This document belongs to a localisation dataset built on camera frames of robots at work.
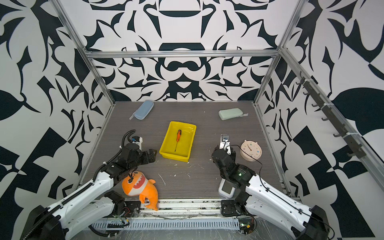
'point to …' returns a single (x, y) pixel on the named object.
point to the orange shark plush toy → (141, 185)
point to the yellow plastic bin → (180, 150)
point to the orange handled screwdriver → (178, 136)
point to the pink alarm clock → (252, 148)
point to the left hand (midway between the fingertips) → (150, 149)
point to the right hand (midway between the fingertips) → (221, 145)
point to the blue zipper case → (143, 110)
